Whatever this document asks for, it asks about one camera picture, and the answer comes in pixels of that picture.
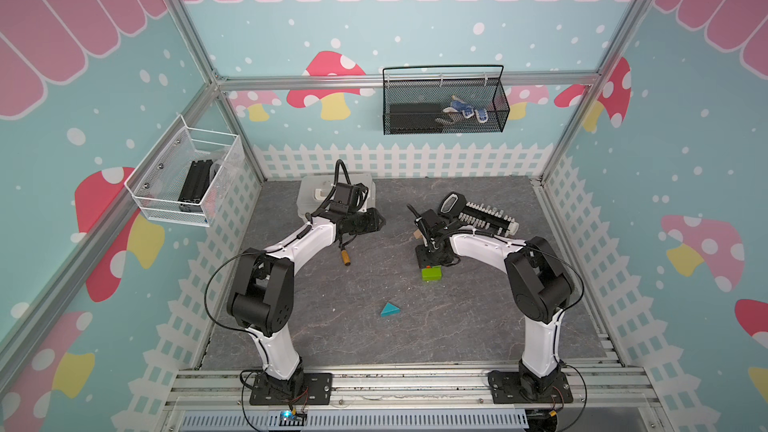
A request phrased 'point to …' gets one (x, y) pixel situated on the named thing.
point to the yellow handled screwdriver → (345, 255)
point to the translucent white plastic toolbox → (312, 191)
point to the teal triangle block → (390, 309)
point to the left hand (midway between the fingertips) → (381, 225)
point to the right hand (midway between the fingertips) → (425, 259)
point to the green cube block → (432, 274)
